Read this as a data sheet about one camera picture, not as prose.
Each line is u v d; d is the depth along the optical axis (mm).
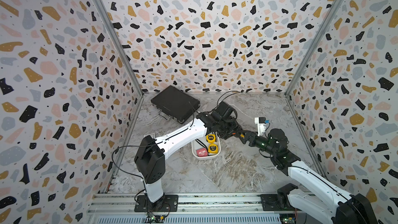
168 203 733
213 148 900
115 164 913
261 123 716
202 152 887
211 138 945
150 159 439
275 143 596
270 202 732
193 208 731
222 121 661
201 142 947
